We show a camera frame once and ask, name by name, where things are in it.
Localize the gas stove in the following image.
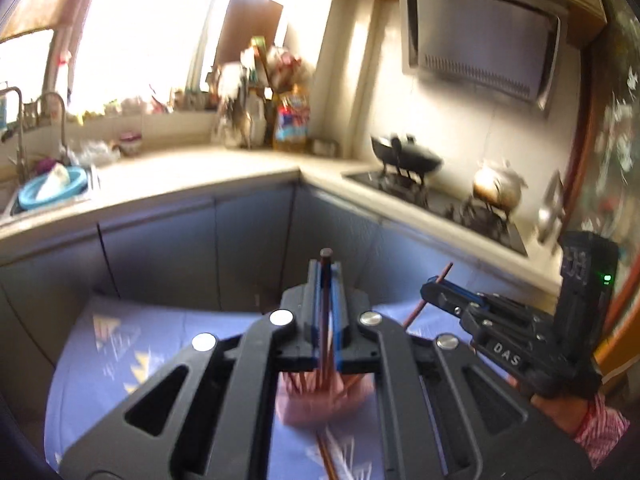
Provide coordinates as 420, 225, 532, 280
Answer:
342, 170, 530, 258

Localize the black wok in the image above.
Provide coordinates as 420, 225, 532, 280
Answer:
370, 132, 445, 181

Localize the blue printed tablecloth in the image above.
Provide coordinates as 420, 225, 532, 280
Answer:
44, 294, 506, 480

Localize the blue plastic basin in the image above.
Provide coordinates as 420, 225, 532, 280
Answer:
17, 166, 88, 213

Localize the bundle of wooden chopsticks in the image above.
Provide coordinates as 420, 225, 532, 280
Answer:
286, 367, 363, 403

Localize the pink bowl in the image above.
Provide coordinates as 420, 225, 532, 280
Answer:
117, 131, 143, 157

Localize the pink utensil holder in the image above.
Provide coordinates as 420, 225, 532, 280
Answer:
275, 370, 376, 428

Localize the cooking oil bottle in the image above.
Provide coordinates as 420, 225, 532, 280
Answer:
274, 85, 312, 152

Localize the wooden chopstick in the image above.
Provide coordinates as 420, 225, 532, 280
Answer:
402, 261, 455, 331
319, 247, 335, 393
315, 432, 341, 480

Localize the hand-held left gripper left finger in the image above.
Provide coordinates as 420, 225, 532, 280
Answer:
57, 260, 326, 480

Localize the patterned window blind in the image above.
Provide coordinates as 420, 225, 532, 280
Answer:
0, 0, 108, 43

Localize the printed glass door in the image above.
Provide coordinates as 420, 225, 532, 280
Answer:
565, 0, 640, 361

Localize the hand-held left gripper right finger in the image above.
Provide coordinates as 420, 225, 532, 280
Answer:
331, 261, 596, 480

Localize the metal kettle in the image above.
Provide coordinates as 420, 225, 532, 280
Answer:
472, 159, 530, 211

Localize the grey kitchen counter cabinet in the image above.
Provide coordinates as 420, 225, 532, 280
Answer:
0, 150, 566, 376

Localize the steel range hood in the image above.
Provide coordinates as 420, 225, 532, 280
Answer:
395, 0, 571, 111

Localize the metal pot lid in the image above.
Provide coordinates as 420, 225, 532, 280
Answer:
536, 170, 568, 246

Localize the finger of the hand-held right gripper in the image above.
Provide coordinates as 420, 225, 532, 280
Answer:
421, 282, 543, 341
434, 281, 546, 320

